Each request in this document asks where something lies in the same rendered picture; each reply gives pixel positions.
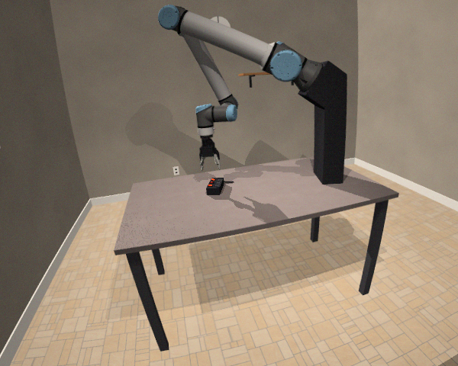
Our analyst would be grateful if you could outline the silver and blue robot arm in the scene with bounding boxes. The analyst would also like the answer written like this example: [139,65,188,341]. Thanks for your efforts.
[158,5,322,136]

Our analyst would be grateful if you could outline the black power strip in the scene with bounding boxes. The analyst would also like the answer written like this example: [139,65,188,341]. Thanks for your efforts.
[206,178,233,195]

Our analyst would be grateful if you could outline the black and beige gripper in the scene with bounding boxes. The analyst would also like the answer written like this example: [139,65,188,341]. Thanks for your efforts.
[199,134,221,170]

